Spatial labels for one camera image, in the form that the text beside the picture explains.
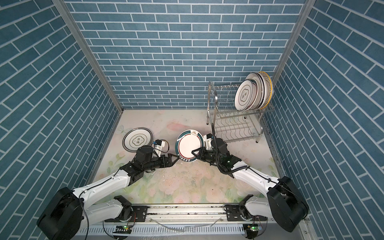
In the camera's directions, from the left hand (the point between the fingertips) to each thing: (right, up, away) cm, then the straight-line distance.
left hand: (178, 160), depth 81 cm
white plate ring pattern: (-32, +10, +21) cm, 39 cm away
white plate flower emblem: (+37, +36, +2) cm, 51 cm away
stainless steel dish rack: (+35, +18, +24) cm, 46 cm away
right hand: (+8, +4, -2) cm, 9 cm away
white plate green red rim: (+5, +10, +2) cm, 11 cm away
